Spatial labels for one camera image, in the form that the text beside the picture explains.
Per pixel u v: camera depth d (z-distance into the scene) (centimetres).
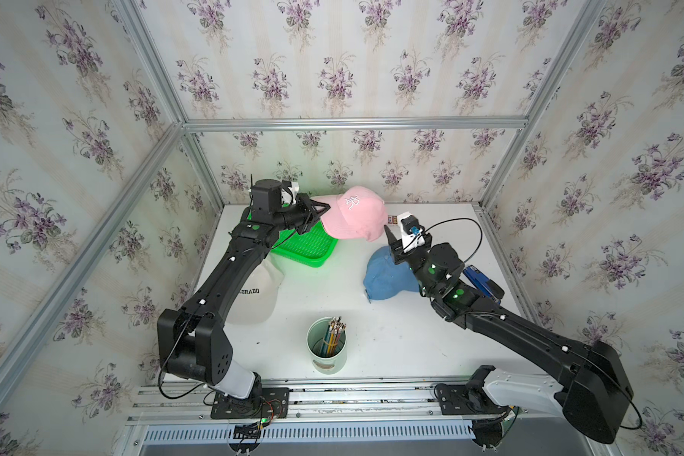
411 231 58
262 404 73
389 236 67
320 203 75
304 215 68
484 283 94
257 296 90
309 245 101
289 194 63
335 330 69
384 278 88
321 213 73
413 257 63
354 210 78
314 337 75
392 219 133
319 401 75
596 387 38
